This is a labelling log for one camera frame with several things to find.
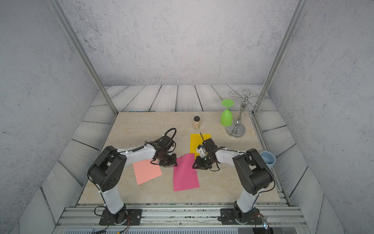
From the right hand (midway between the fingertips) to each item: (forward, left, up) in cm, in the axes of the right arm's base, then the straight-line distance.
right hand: (195, 167), depth 89 cm
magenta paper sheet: (-5, +6, -1) cm, 8 cm away
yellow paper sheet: (+23, -1, -4) cm, 23 cm away
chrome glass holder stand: (+29, -31, 0) cm, 43 cm away
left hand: (+1, +10, 0) cm, 10 cm away
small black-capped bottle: (+31, -1, +6) cm, 32 cm away
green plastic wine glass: (+26, -20, +16) cm, 37 cm away
